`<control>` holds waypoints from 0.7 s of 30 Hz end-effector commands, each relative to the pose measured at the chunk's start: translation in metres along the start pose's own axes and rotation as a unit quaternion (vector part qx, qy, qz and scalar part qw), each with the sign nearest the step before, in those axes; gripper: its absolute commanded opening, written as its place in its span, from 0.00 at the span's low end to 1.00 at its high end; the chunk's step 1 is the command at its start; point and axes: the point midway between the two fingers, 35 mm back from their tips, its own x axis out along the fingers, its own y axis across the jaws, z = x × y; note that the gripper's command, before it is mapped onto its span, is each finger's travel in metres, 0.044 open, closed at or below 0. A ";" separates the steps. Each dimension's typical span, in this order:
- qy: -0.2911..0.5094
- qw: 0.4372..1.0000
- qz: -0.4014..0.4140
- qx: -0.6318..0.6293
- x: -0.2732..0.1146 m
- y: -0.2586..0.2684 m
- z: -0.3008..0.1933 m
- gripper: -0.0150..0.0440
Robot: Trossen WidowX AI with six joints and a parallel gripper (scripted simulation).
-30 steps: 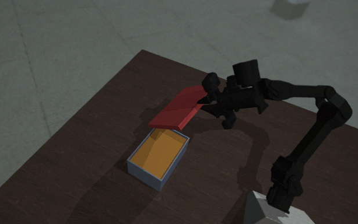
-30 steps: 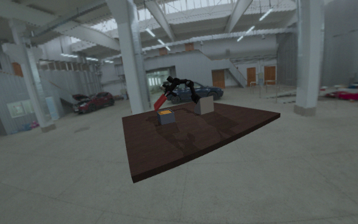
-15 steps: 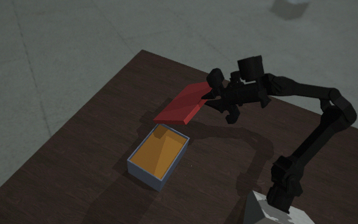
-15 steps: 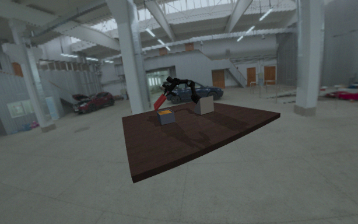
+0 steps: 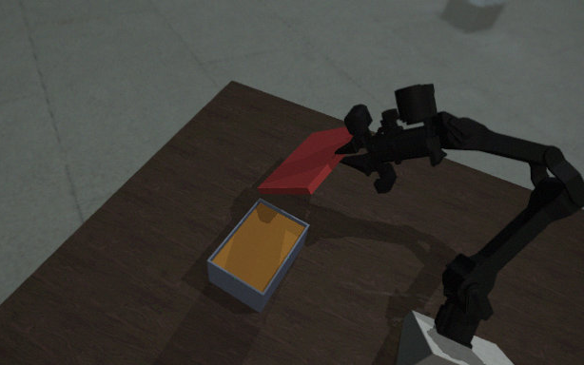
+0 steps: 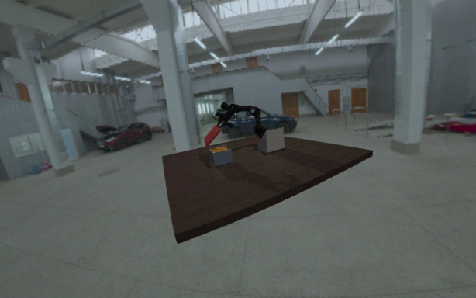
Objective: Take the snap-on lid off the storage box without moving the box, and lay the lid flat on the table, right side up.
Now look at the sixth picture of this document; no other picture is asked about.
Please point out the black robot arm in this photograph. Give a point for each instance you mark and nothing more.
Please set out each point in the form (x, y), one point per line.
(259, 129)

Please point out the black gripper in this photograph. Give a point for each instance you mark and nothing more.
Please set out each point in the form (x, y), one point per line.
(225, 118)

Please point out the red rectangular lid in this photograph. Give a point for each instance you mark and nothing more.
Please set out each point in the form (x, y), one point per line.
(211, 135)

